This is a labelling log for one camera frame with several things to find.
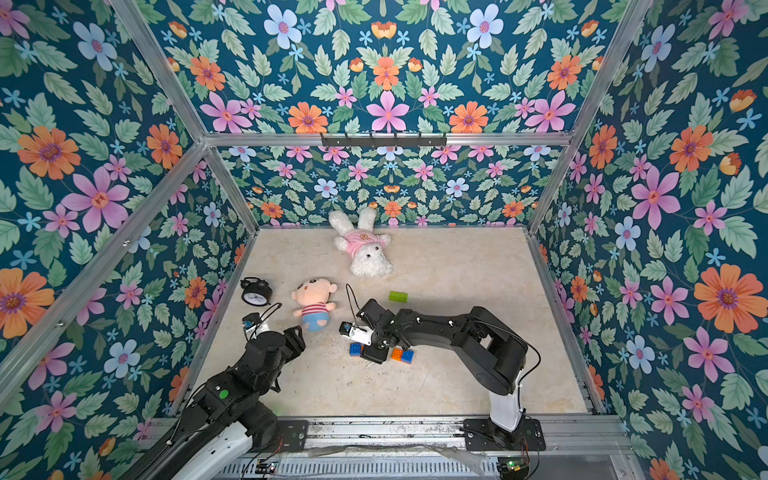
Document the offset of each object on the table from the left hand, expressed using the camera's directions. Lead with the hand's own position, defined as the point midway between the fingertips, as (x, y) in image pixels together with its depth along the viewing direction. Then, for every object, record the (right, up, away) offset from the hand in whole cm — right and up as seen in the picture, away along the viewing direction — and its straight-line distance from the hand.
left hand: (301, 332), depth 78 cm
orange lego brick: (+25, -9, +8) cm, 28 cm away
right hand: (+17, -6, +10) cm, 21 cm away
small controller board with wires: (-7, -31, -7) cm, 33 cm away
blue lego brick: (+13, -7, +8) cm, 17 cm away
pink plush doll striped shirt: (-1, +8, +13) cm, 15 cm away
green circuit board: (+54, -31, -7) cm, 63 cm away
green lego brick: (+26, +6, +21) cm, 34 cm away
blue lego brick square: (+28, -8, +6) cm, 30 cm away
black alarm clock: (-20, +9, +15) cm, 26 cm away
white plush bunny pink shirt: (+15, +23, +22) cm, 35 cm away
